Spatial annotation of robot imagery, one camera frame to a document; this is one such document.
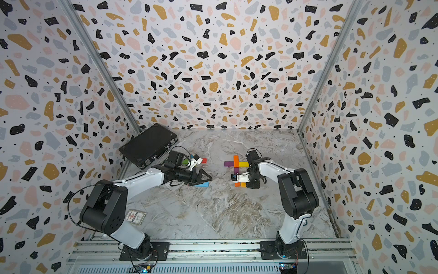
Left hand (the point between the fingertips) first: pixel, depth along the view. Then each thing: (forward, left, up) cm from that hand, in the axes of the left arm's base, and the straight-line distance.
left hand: (208, 180), depth 84 cm
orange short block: (+2, -15, -9) cm, 17 cm away
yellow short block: (+17, -19, -12) cm, 28 cm away
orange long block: (+20, -15, -13) cm, 28 cm away
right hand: (+6, -23, -11) cm, 26 cm away
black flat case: (+27, +42, -7) cm, 51 cm away
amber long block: (+1, -18, -8) cm, 20 cm away
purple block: (+17, -10, -12) cm, 23 cm away
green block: (+6, +11, +7) cm, 14 cm away
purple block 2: (+12, -15, -11) cm, 22 cm away
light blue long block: (0, +2, -5) cm, 5 cm away
